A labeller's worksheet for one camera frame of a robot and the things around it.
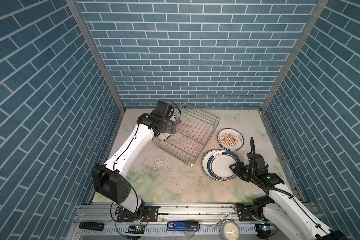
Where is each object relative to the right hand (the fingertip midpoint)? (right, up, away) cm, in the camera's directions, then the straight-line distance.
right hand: (229, 166), depth 83 cm
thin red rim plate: (+5, +13, +16) cm, 22 cm away
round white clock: (-5, -24, -17) cm, 30 cm away
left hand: (-35, +23, -2) cm, 42 cm away
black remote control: (-69, -24, -14) cm, 74 cm away
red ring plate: (-6, -2, +8) cm, 10 cm away
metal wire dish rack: (-18, +21, +25) cm, 37 cm away
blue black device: (-25, -22, -16) cm, 38 cm away
